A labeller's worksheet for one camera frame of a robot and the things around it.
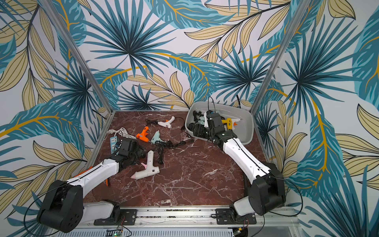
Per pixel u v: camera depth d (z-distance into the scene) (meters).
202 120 1.07
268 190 0.41
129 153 0.69
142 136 1.03
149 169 0.86
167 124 1.10
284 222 0.74
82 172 0.92
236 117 1.14
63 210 0.40
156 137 1.01
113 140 0.98
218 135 0.59
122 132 1.04
